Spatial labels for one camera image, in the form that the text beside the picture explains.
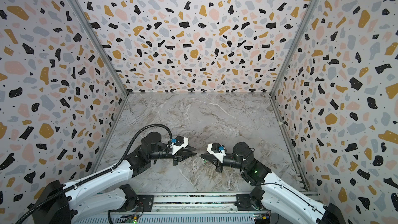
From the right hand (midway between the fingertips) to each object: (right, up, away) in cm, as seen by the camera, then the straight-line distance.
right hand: (204, 156), depth 68 cm
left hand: (-4, +2, 0) cm, 4 cm away
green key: (0, -9, +19) cm, 21 cm away
